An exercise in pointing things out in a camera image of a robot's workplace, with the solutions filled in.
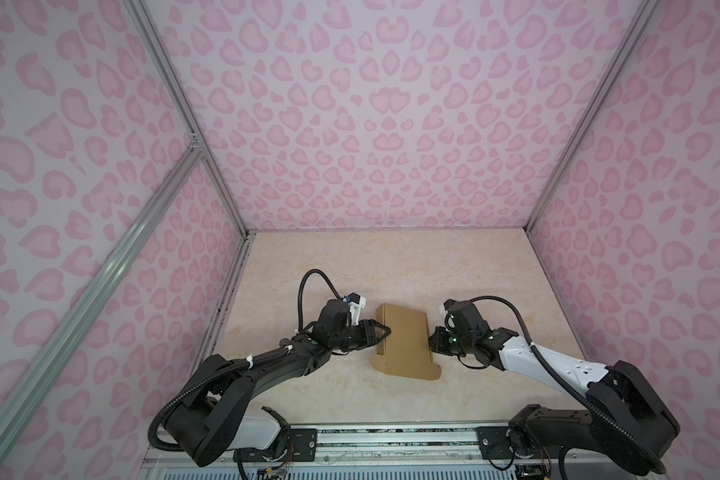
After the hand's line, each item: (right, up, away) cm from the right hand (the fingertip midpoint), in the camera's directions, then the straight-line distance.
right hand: (426, 340), depth 85 cm
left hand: (-11, +4, -4) cm, 12 cm away
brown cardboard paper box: (-7, 0, -4) cm, 8 cm away
